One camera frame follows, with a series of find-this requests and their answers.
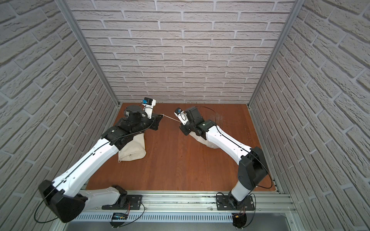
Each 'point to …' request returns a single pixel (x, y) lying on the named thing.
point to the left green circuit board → (118, 216)
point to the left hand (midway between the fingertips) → (160, 110)
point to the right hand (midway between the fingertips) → (179, 124)
